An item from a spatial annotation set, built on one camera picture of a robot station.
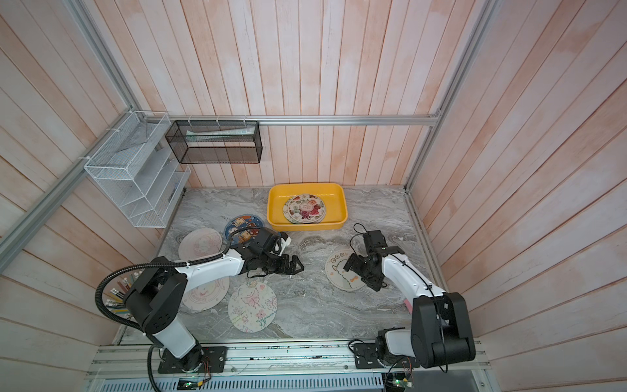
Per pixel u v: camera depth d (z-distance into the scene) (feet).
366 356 2.40
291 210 3.62
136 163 2.57
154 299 1.50
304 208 3.63
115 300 2.35
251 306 2.75
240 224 3.51
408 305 2.73
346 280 2.96
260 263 2.31
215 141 3.19
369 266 2.17
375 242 2.33
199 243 3.31
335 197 3.76
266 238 2.34
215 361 2.41
